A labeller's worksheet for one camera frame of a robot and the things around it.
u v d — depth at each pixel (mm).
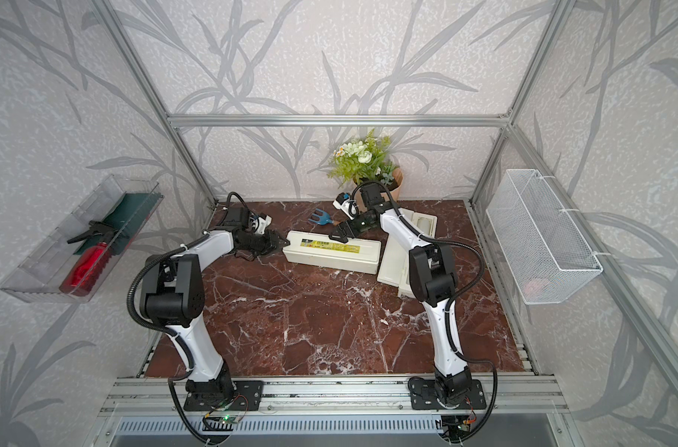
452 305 600
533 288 715
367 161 935
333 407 735
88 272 572
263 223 926
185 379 627
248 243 840
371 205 801
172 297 511
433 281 581
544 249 617
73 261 645
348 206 875
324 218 1127
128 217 671
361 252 937
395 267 923
